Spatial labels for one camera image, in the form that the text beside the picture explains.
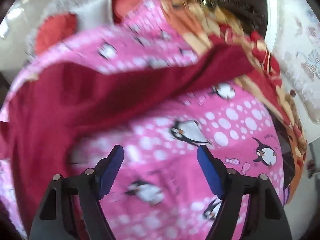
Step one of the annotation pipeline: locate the dark red garment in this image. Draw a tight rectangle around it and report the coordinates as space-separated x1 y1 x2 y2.
1 44 253 231

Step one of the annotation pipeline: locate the red pillow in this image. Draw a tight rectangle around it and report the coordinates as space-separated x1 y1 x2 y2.
34 12 78 55

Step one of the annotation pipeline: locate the red orange floral blanket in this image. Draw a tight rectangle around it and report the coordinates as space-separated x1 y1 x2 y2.
161 0 307 201

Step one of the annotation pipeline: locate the white lace pillow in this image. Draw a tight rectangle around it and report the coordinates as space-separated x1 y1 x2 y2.
25 0 113 61

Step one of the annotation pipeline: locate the pink penguin bedsheet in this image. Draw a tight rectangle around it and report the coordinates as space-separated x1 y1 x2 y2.
1 0 287 239

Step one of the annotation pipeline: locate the white carved headboard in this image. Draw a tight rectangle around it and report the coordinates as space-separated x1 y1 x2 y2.
265 0 319 142

